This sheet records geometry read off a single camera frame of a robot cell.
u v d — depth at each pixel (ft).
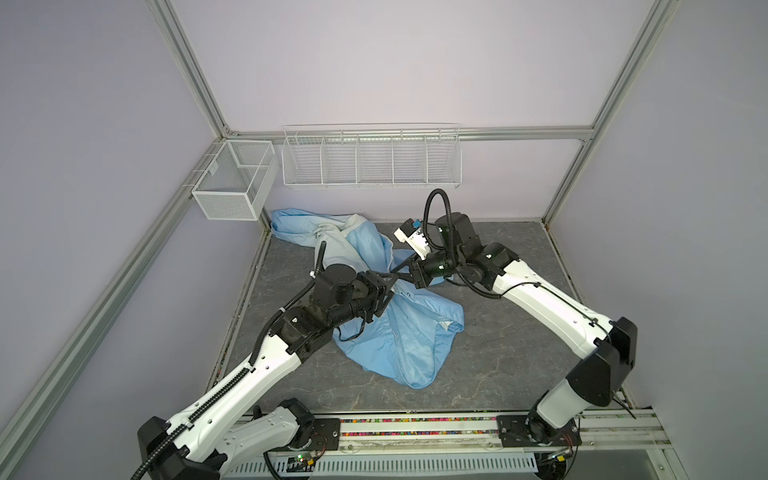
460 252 1.87
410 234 2.10
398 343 2.84
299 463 2.37
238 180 3.35
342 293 1.70
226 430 1.37
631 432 2.47
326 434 2.41
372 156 3.25
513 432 2.42
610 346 1.40
